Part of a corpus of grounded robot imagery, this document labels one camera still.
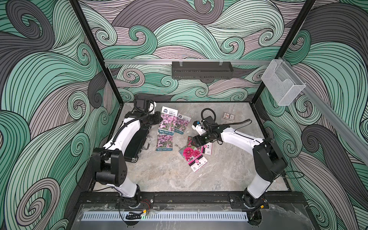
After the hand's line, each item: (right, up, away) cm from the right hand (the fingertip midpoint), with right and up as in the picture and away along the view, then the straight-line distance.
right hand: (194, 142), depth 89 cm
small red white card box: (+29, +16, +21) cm, 40 cm away
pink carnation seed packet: (0, -9, -1) cm, 9 cm away
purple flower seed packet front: (-19, -1, +6) cm, 20 cm away
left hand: (-20, +16, -3) cm, 26 cm away
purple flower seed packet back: (-8, +11, +18) cm, 22 cm away
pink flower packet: (+8, -5, +4) cm, 11 cm away
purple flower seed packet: (-17, +11, -2) cm, 20 cm away
